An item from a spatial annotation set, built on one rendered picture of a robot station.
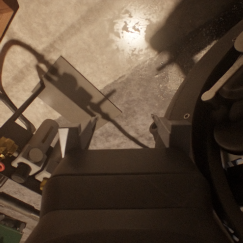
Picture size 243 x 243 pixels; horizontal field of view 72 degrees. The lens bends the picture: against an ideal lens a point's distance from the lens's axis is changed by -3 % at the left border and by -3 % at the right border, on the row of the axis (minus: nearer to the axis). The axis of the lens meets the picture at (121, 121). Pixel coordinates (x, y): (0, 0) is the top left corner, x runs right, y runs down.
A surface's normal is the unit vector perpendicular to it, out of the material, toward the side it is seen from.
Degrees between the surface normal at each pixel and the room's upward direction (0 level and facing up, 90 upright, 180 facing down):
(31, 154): 90
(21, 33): 0
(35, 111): 0
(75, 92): 0
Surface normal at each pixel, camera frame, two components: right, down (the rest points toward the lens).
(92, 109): -0.11, 0.64
